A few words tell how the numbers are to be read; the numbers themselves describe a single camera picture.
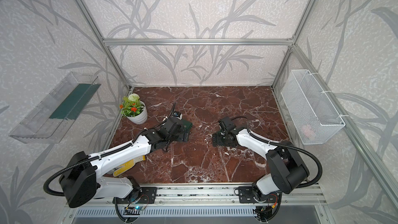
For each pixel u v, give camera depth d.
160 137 0.60
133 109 0.89
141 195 0.72
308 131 0.73
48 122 0.64
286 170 0.43
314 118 0.61
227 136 0.66
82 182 0.40
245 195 0.73
